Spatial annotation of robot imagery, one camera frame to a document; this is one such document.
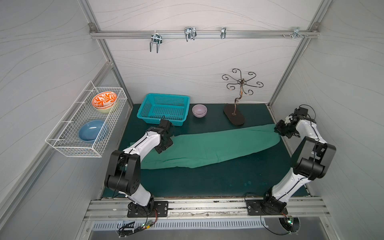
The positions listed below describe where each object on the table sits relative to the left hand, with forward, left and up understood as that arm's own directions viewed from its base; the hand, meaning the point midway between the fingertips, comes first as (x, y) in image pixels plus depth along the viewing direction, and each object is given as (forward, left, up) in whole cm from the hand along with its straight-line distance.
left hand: (167, 145), depth 90 cm
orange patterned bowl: (+9, +29, +29) cm, 42 cm away
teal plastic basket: (+38, 0, -5) cm, 38 cm away
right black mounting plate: (-31, -47, -5) cm, 57 cm away
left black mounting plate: (-33, -1, -6) cm, 33 cm away
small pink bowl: (+32, -20, -3) cm, 38 cm away
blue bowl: (-8, +30, +27) cm, 41 cm away
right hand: (+11, -70, +5) cm, 71 cm away
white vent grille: (-39, -11, -7) cm, 41 cm away
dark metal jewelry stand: (+31, -45, -3) cm, 55 cm away
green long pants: (+2, -18, -5) cm, 19 cm away
